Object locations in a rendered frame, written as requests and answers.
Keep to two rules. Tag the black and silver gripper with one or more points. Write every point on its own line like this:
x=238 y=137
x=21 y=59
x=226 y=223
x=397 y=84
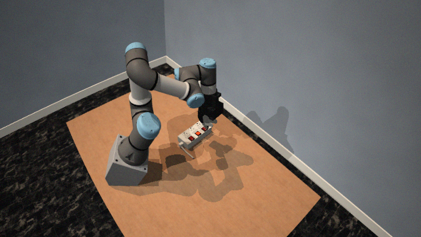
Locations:
x=210 y=110

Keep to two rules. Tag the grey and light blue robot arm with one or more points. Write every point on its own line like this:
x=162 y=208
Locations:
x=146 y=126

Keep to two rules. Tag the white power strip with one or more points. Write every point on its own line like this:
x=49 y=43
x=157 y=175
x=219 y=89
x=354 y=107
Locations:
x=193 y=135

